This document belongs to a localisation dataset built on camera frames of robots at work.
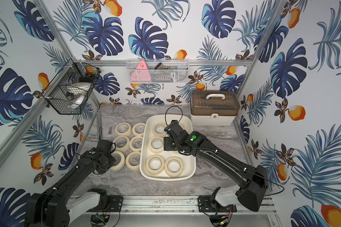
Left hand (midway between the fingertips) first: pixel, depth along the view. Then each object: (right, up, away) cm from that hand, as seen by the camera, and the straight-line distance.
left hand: (110, 162), depth 84 cm
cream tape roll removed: (+12, +18, +22) cm, 31 cm away
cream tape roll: (0, +18, +22) cm, 28 cm away
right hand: (+35, +13, -8) cm, 38 cm away
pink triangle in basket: (+17, +54, +6) cm, 57 cm away
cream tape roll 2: (+2, +9, +14) cm, 17 cm away
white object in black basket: (-19, +41, -2) cm, 45 cm away
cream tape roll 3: (+12, +9, +14) cm, 20 cm away
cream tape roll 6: (+26, +18, +21) cm, 38 cm away
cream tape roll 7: (+26, +8, +14) cm, 30 cm away
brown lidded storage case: (+71, +34, +25) cm, 83 cm away
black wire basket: (-25, +38, -9) cm, 47 cm away
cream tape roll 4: (+5, +2, +1) cm, 6 cm away
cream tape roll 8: (+26, -3, +4) cm, 26 cm away
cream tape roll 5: (+12, -1, +6) cm, 13 cm away
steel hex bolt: (-8, +16, +19) cm, 26 cm away
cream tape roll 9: (+37, -3, +3) cm, 38 cm away
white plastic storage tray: (+47, -8, +3) cm, 47 cm away
